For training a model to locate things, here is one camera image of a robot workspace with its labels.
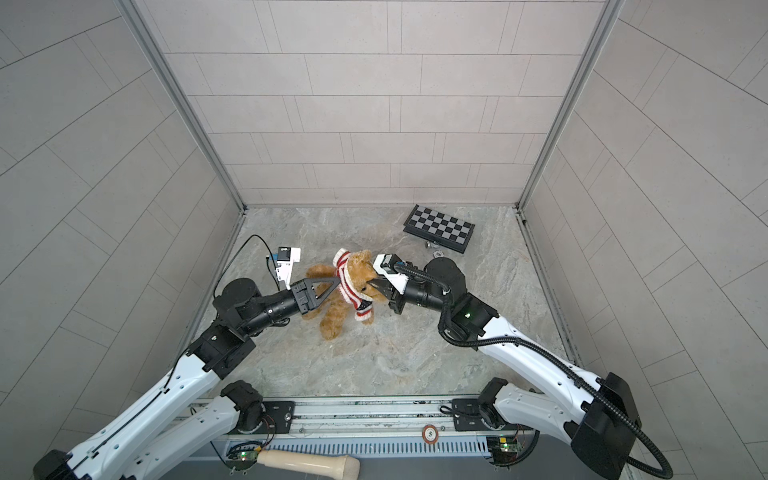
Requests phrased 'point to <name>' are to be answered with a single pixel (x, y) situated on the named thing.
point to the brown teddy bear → (339, 309)
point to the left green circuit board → (242, 459)
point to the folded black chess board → (439, 228)
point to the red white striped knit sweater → (361, 304)
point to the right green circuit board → (504, 449)
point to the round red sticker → (430, 433)
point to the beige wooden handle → (328, 465)
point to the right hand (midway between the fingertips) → (368, 281)
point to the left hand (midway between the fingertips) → (343, 287)
